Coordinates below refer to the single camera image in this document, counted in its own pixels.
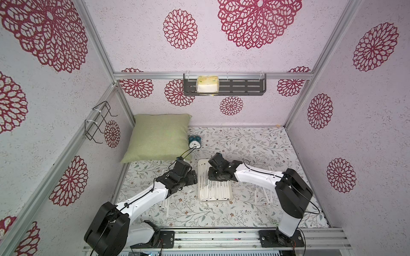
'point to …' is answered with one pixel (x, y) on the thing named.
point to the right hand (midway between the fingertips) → (208, 173)
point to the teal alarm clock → (194, 141)
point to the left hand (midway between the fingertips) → (191, 177)
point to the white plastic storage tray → (211, 191)
